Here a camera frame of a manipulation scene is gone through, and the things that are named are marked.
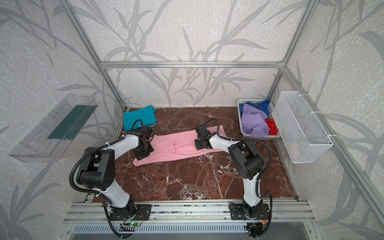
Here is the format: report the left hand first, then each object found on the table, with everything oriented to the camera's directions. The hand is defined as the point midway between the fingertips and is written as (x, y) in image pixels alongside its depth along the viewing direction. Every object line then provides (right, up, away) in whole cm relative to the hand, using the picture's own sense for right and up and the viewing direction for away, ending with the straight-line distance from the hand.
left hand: (150, 149), depth 93 cm
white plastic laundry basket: (+76, +8, -1) cm, 76 cm away
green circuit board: (+1, -31, -23) cm, 39 cm away
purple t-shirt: (+64, +18, -4) cm, 67 cm away
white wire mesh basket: (+75, +12, -32) cm, 82 cm away
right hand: (+31, +6, +5) cm, 32 cm away
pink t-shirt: (+11, +2, +4) cm, 12 cm away
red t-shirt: (+79, +16, +4) cm, 80 cm away
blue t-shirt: (+79, +30, +18) cm, 87 cm away
